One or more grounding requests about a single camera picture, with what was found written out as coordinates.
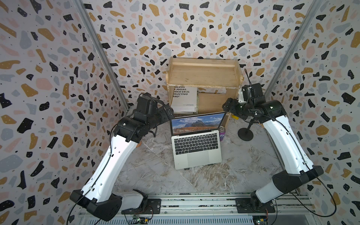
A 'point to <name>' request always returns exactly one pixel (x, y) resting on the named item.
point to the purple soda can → (221, 130)
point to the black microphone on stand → (246, 134)
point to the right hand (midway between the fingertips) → (227, 107)
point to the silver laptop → (196, 139)
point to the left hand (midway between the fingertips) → (168, 112)
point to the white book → (184, 100)
